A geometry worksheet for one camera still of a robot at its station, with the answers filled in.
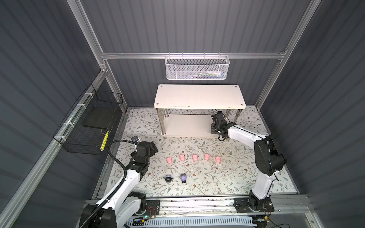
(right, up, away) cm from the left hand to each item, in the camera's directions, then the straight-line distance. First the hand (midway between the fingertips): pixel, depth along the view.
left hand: (146, 146), depth 85 cm
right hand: (+46, +11, +12) cm, 49 cm away
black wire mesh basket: (-28, +11, -13) cm, 32 cm away
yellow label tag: (-15, +6, -17) cm, 24 cm away
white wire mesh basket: (+34, +63, +39) cm, 81 cm away
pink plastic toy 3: (+30, -8, +5) cm, 32 cm away
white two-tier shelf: (+29, +29, -7) cm, 42 cm away
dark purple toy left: (+14, -17, -6) cm, 23 cm away
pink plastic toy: (+14, -9, +4) cm, 17 cm away
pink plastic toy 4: (+38, -7, +6) cm, 39 cm away
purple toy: (+23, -17, -4) cm, 29 cm away
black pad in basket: (-22, +18, -10) cm, 30 cm away
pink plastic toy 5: (+45, -9, +5) cm, 46 cm away
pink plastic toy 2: (+22, -8, +5) cm, 24 cm away
